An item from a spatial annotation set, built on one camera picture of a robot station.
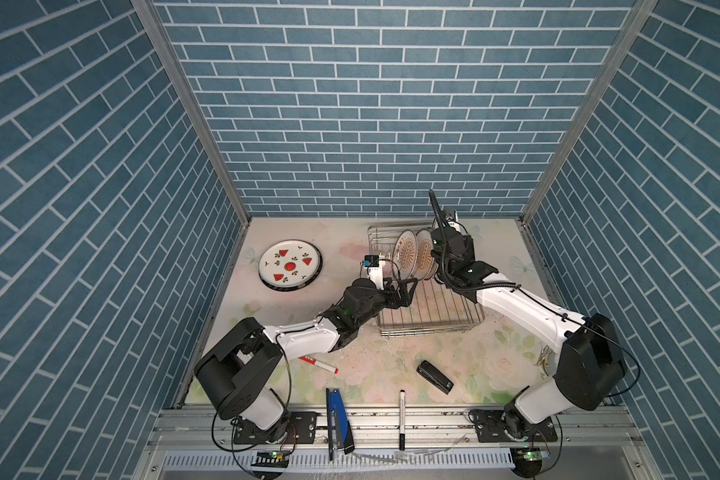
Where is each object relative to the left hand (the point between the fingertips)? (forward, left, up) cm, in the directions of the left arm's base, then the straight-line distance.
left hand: (407, 282), depth 81 cm
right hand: (+12, -14, +7) cm, 19 cm away
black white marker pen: (-34, +3, -17) cm, 38 cm away
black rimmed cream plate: (+17, +38, -15) cm, 44 cm away
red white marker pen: (-16, +25, -18) cm, 35 cm away
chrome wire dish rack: (+1, -10, -16) cm, 19 cm away
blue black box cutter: (-33, +18, -17) cm, 41 cm away
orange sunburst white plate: (+17, -2, -9) cm, 19 cm away
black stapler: (-21, -7, -14) cm, 26 cm away
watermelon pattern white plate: (+17, +38, -16) cm, 45 cm away
